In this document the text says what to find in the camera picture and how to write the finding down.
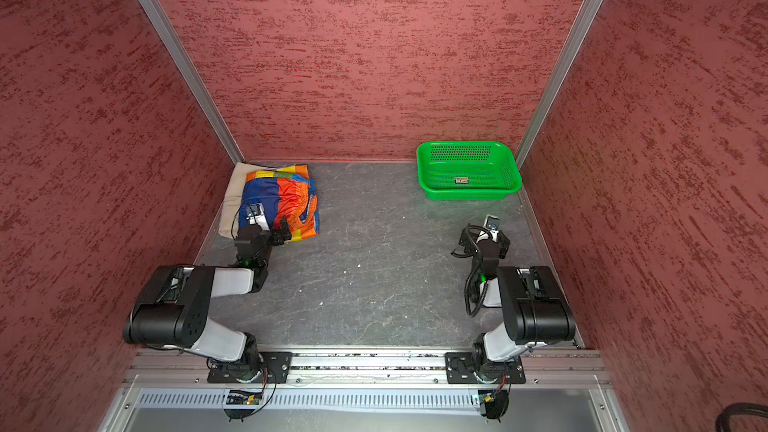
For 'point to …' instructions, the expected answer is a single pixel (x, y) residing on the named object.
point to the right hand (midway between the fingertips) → (480, 230)
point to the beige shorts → (230, 215)
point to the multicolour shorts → (287, 192)
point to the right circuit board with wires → (494, 405)
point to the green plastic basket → (467, 170)
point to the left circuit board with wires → (241, 397)
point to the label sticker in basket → (461, 180)
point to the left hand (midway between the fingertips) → (272, 223)
